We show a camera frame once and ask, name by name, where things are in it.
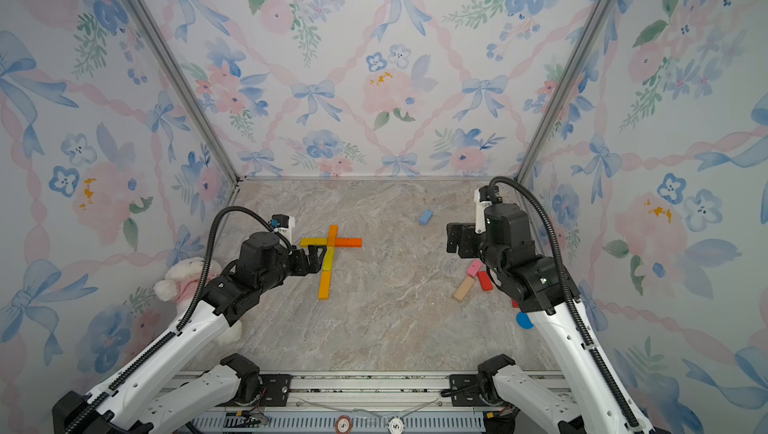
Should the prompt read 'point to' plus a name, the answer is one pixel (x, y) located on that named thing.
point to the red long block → (485, 282)
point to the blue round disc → (524, 321)
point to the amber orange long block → (333, 234)
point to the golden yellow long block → (324, 286)
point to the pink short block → (474, 268)
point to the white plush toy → (183, 281)
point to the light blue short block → (425, 216)
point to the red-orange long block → (349, 242)
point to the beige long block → (464, 288)
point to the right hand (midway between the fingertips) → (470, 224)
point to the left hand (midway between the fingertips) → (314, 246)
